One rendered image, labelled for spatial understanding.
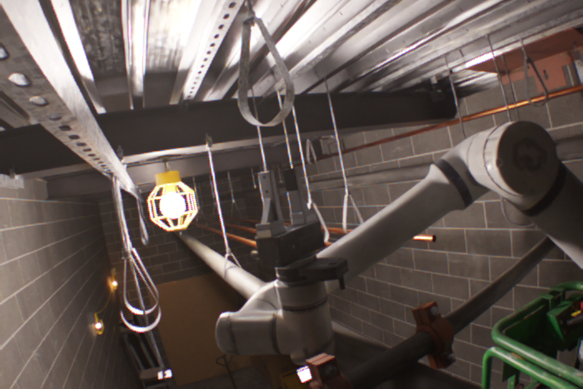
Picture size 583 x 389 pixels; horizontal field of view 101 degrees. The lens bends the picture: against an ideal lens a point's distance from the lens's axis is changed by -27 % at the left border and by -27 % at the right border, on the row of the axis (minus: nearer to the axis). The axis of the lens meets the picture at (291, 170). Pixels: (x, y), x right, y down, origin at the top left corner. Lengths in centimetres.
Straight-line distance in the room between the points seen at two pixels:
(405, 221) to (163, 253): 647
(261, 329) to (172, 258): 640
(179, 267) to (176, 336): 155
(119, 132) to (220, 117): 49
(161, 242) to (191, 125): 546
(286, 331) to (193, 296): 664
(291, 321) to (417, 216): 31
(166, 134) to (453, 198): 125
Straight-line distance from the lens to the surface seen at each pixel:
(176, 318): 730
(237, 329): 63
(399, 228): 66
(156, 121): 157
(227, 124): 162
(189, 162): 341
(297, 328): 58
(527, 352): 119
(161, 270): 700
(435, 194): 66
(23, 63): 24
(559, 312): 151
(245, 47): 63
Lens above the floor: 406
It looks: 2 degrees up
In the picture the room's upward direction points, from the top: 10 degrees counter-clockwise
